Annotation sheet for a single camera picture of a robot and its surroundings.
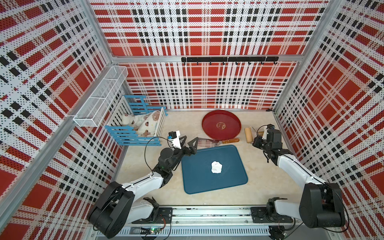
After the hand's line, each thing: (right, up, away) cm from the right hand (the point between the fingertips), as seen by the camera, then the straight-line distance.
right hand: (256, 137), depth 89 cm
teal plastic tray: (-36, -22, 0) cm, 43 cm away
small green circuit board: (-56, -42, -19) cm, 72 cm away
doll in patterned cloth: (-73, +8, +16) cm, 75 cm away
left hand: (-37, +1, -8) cm, 38 cm away
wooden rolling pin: (-5, +2, 0) cm, 5 cm away
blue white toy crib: (-83, 0, +10) cm, 84 cm away
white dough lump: (-24, -18, 0) cm, 30 cm away
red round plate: (-18, +7, +23) cm, 30 cm away
